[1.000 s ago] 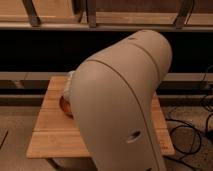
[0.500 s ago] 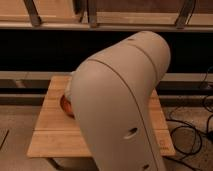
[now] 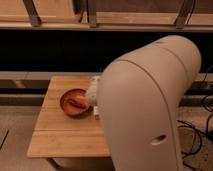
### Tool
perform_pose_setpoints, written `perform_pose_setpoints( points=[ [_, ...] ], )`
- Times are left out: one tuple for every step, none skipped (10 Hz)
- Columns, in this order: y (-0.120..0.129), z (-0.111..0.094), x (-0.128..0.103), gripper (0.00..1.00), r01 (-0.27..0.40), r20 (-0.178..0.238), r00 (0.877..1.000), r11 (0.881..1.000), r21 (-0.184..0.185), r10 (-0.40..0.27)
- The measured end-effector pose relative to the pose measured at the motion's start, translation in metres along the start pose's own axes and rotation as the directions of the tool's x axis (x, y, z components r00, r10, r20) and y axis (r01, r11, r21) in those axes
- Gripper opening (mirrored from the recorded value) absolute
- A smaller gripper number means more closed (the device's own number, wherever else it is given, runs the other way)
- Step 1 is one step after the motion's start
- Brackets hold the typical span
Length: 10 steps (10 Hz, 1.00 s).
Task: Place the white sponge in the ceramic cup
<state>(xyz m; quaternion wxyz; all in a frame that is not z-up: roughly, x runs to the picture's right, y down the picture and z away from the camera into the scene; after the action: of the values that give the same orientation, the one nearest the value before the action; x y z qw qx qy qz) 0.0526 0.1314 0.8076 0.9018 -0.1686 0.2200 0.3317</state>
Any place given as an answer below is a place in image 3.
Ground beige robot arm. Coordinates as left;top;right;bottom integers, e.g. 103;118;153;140
86;35;201;171

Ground small white bottle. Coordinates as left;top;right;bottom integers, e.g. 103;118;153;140
93;106;99;120

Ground hot dog in bowl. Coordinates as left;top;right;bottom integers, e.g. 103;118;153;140
68;96;87;109

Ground orange bowl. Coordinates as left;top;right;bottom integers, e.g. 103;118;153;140
60;88;90;117

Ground wooden table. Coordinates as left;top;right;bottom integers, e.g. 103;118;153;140
27;76;110;158

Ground wooden shelf frame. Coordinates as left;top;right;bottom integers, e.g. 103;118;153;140
0;0;213;32

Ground black floor cables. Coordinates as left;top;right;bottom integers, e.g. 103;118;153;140
177;66;213;171

